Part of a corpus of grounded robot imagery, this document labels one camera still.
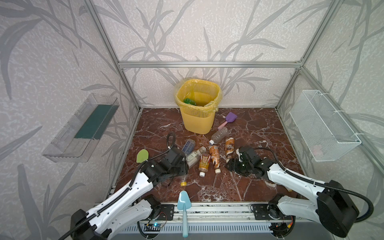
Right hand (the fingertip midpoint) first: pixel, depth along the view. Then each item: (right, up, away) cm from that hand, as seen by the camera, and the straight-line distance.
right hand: (228, 163), depth 84 cm
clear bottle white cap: (-3, +14, +15) cm, 21 cm away
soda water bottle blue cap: (-23, +8, +8) cm, 26 cm away
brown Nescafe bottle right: (+3, +8, +9) cm, 12 cm away
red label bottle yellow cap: (-24, -6, -12) cm, 28 cm away
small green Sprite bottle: (-24, +37, +14) cm, 47 cm away
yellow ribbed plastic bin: (-17, +24, +9) cm, 31 cm away
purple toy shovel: (+7, +27, +30) cm, 41 cm away
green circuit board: (-39, -28, -12) cm, 50 cm away
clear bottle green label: (-20, +3, +2) cm, 20 cm away
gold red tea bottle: (-14, -1, 0) cm, 14 cm away
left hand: (-23, +1, -8) cm, 24 cm away
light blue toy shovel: (-24, -19, -8) cm, 31 cm away
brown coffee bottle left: (-8, +5, +5) cm, 11 cm away
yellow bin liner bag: (-11, +43, +16) cm, 47 cm away
